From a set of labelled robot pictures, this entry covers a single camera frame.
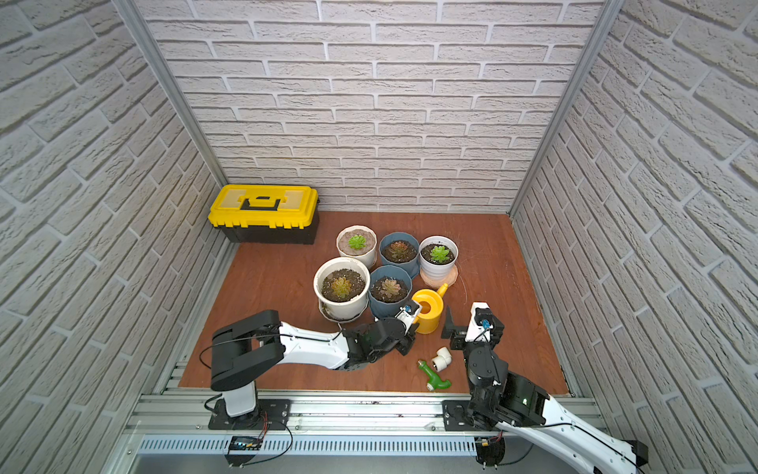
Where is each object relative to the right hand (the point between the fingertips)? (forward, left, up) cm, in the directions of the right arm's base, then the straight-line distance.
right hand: (469, 310), depth 73 cm
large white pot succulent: (+13, +34, -7) cm, 37 cm away
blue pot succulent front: (+13, +20, -9) cm, 25 cm away
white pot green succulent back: (+29, +29, -6) cm, 41 cm away
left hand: (+6, +13, -12) cm, 19 cm away
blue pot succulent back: (+28, +15, -9) cm, 33 cm away
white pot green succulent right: (+24, +3, -9) cm, 26 cm away
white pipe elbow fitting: (-7, +6, -17) cm, 19 cm away
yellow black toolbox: (+40, +60, -2) cm, 73 cm away
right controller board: (-28, -3, -20) cm, 35 cm away
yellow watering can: (+5, +8, -7) cm, 12 cm away
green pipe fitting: (-12, +9, -18) cm, 23 cm away
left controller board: (-24, +59, -21) cm, 67 cm away
